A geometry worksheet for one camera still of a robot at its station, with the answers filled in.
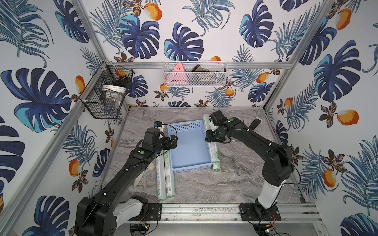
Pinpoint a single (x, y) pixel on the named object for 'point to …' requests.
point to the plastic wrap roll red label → (214, 156)
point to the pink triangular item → (177, 77)
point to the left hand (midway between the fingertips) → (170, 135)
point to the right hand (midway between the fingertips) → (209, 138)
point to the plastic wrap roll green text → (161, 179)
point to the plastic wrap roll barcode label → (170, 187)
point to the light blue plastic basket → (192, 152)
